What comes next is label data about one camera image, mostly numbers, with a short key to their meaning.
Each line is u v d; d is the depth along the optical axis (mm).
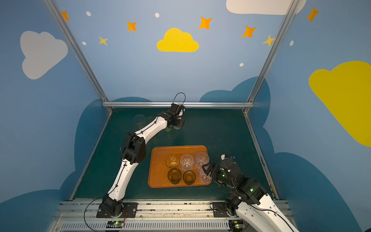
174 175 839
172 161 907
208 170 640
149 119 993
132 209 749
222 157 692
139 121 1042
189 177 840
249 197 476
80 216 746
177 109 838
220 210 746
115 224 704
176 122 909
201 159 905
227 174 522
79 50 855
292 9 703
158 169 888
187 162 908
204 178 845
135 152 628
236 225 714
